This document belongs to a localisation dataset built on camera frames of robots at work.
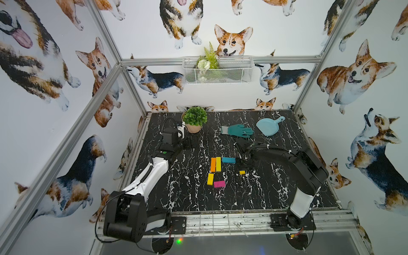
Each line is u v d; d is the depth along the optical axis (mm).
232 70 924
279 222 733
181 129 764
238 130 1093
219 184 875
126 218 402
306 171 485
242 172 896
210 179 877
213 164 926
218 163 927
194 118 960
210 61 818
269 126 1135
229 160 949
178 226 737
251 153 676
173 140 663
